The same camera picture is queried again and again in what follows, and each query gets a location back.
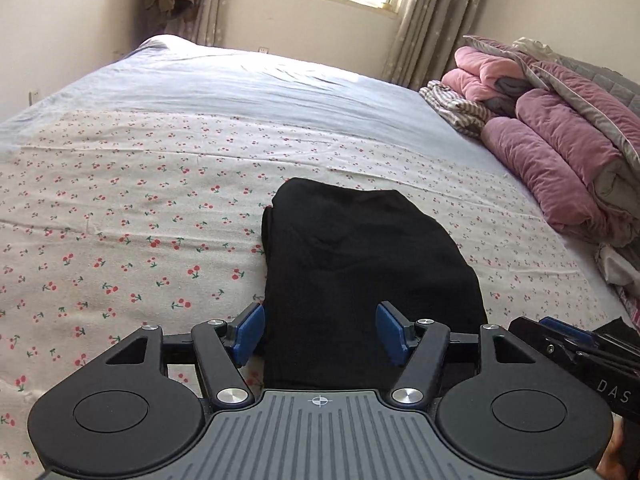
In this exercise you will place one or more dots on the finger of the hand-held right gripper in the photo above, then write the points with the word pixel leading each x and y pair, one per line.
pixel 565 324
pixel 532 335

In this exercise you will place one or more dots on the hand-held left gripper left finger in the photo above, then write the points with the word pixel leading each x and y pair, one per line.
pixel 249 332

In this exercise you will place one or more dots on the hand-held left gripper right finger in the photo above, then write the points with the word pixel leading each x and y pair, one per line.
pixel 392 332

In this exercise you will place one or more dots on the black pants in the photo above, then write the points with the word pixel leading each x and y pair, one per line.
pixel 350 260

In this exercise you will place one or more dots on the person's right hand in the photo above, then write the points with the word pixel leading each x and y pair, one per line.
pixel 611 455

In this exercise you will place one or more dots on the red patterned cloth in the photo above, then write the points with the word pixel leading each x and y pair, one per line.
pixel 635 312

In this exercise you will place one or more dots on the white crumpled cloth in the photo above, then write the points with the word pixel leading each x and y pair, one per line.
pixel 620 270

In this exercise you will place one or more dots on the purple folded quilt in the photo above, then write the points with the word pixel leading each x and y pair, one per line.
pixel 540 160

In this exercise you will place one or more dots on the striped cloth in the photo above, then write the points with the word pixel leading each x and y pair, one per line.
pixel 455 107

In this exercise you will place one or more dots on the grey folded cloth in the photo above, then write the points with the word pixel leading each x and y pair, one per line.
pixel 500 92

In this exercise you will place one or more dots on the light blue bed sheet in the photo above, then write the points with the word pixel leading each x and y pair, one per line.
pixel 225 80

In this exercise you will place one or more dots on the pink folded blanket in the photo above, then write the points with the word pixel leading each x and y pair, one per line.
pixel 475 72

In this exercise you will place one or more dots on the grey patterned curtain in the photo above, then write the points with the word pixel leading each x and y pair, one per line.
pixel 430 25
pixel 215 5

